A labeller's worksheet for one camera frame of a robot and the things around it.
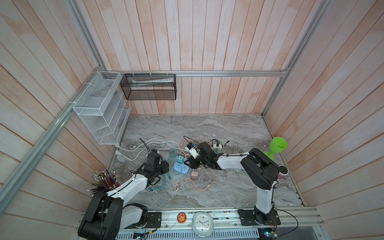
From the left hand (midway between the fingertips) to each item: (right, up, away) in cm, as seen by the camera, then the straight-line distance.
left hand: (166, 167), depth 89 cm
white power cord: (-34, +8, +8) cm, 36 cm away
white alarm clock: (+20, -22, -19) cm, 35 cm away
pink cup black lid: (+68, -1, -5) cm, 68 cm away
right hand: (+13, +3, +4) cm, 14 cm away
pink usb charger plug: (+17, -4, -1) cm, 18 cm away
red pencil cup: (-27, -1, -19) cm, 33 cm away
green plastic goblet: (+64, +14, -6) cm, 66 cm away
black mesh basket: (-14, +54, +15) cm, 58 cm away
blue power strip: (+9, +1, -3) cm, 10 cm away
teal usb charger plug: (+8, +5, -1) cm, 10 cm away
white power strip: (+32, +11, +1) cm, 33 cm away
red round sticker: (+10, -22, -15) cm, 28 cm away
